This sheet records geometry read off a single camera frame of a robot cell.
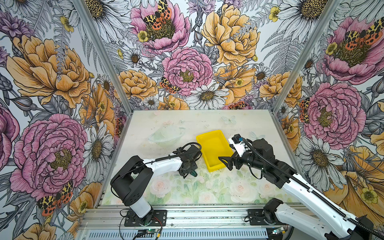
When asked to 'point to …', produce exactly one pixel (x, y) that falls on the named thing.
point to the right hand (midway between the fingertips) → (226, 156)
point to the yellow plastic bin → (214, 145)
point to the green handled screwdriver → (194, 173)
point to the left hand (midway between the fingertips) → (190, 171)
